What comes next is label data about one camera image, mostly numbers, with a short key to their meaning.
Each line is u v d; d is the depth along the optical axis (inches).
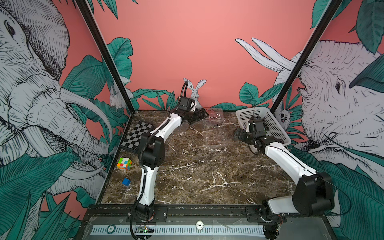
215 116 42.3
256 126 25.9
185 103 30.2
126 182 32.8
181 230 27.6
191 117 32.5
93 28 29.6
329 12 27.9
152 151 22.2
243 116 43.7
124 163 33.0
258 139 25.6
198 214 29.5
